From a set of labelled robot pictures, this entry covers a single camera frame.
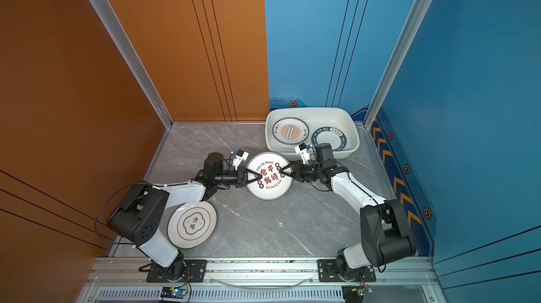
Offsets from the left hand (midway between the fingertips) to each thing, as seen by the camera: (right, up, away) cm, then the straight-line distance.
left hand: (261, 177), depth 82 cm
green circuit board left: (-29, -37, -11) cm, 48 cm away
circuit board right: (+32, -37, -12) cm, 51 cm away
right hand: (+8, +2, 0) cm, 8 cm away
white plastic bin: (+28, +27, +34) cm, 52 cm away
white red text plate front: (+4, -3, -1) cm, 5 cm away
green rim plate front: (+36, +17, +30) cm, 50 cm away
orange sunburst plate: (+13, +20, +30) cm, 38 cm away
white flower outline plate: (-28, -19, +1) cm, 34 cm away
